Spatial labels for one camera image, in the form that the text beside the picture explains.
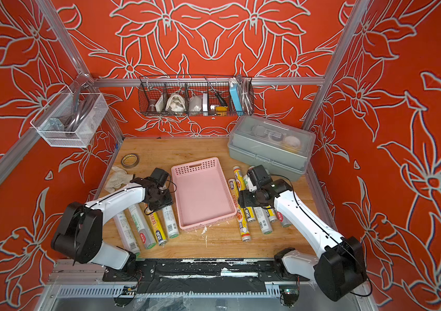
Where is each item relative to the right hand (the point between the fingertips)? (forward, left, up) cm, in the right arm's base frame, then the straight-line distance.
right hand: (242, 200), depth 80 cm
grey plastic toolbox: (+21, -19, +7) cm, 29 cm away
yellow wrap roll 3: (-2, -14, -9) cm, 17 cm away
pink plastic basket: (+9, +18, -14) cm, 25 cm away
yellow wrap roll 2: (-2, -4, -9) cm, 10 cm away
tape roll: (+30, +62, -11) cm, 70 cm away
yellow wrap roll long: (-11, -1, -9) cm, 15 cm away
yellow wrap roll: (-9, +37, -8) cm, 39 cm away
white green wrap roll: (-8, +31, -7) cm, 32 cm away
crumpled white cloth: (+17, +64, -10) cm, 68 cm away
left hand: (+3, +33, -9) cm, 35 cm away
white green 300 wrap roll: (-10, +50, -8) cm, 51 cm away
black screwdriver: (+46, +11, +20) cm, 51 cm away
